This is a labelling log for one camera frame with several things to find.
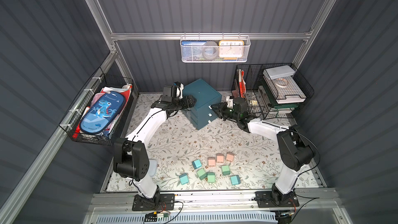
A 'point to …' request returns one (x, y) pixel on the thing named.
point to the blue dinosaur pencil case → (101, 114)
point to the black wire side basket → (100, 83)
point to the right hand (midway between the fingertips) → (214, 105)
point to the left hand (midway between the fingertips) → (193, 101)
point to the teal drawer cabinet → (201, 114)
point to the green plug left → (201, 173)
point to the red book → (242, 83)
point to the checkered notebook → (285, 86)
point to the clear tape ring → (281, 82)
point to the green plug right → (225, 170)
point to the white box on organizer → (279, 71)
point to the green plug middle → (211, 177)
